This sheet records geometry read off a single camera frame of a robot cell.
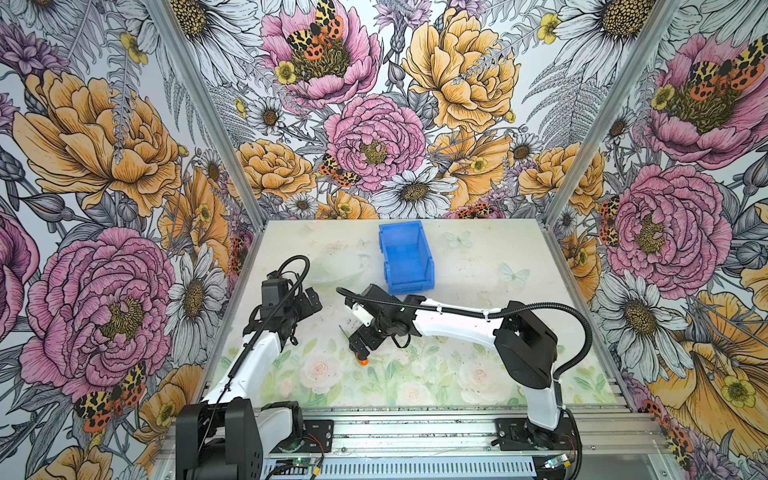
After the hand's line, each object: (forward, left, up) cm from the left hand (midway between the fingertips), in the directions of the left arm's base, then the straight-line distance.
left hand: (304, 310), depth 88 cm
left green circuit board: (-35, -4, -8) cm, 36 cm away
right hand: (-9, -18, -2) cm, 21 cm away
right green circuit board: (-36, -63, -8) cm, 74 cm away
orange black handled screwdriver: (-13, -17, -7) cm, 22 cm away
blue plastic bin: (+21, -32, -8) cm, 39 cm away
